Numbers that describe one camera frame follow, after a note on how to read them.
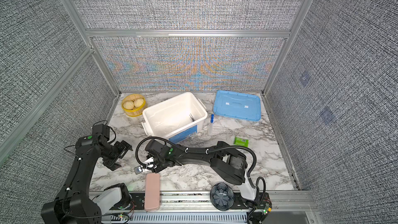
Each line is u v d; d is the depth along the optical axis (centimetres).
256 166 48
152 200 72
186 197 75
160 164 71
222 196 74
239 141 94
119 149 70
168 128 95
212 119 86
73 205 38
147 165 66
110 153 64
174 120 96
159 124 100
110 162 68
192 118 103
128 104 103
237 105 113
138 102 106
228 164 49
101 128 63
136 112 103
